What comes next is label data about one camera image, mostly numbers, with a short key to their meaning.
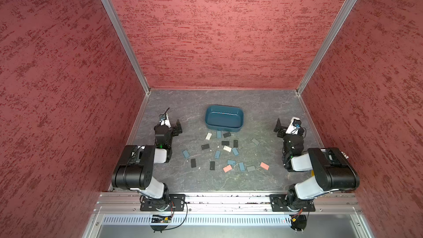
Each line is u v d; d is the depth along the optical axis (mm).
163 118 788
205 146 928
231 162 860
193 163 875
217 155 894
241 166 852
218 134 972
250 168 852
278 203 735
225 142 954
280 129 814
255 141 945
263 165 852
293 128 751
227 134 974
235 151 901
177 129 873
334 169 460
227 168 847
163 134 706
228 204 761
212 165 855
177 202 741
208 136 959
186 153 891
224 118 1057
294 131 758
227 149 914
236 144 945
